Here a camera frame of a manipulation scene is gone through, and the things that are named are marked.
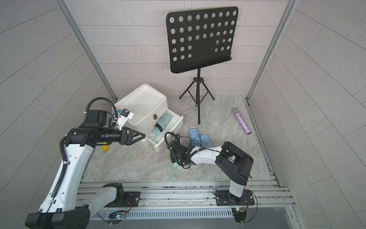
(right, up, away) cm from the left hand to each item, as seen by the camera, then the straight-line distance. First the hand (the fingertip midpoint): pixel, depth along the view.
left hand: (142, 133), depth 65 cm
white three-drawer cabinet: (0, +7, +14) cm, 16 cm away
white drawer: (+10, +3, +26) cm, 28 cm away
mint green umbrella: (+5, +3, +22) cm, 23 cm away
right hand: (+12, -18, +22) cm, 31 cm away
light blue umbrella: (+32, -9, +23) cm, 41 cm away
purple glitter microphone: (+59, +1, +34) cm, 68 cm away
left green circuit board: (-12, -38, 0) cm, 40 cm away
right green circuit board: (+46, -38, +4) cm, 60 cm away
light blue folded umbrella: (+25, -6, +25) cm, 36 cm away
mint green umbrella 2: (+14, -21, +15) cm, 29 cm away
